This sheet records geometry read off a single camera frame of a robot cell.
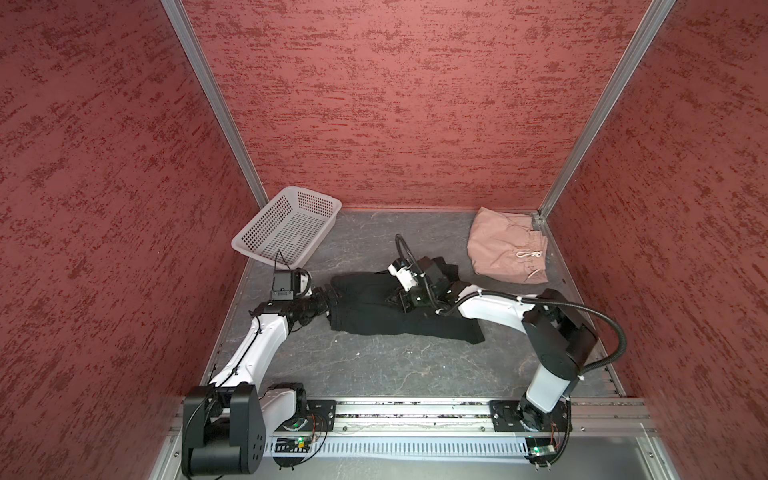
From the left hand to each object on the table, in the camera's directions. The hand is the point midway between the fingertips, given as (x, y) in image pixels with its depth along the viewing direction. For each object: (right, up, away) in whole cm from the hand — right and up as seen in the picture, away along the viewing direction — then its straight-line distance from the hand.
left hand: (332, 304), depth 86 cm
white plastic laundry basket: (-22, +23, +28) cm, 42 cm away
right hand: (+17, 0, +1) cm, 17 cm away
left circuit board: (-7, -31, -15) cm, 35 cm away
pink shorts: (+60, +17, +20) cm, 65 cm away
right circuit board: (+54, -32, -15) cm, 64 cm away
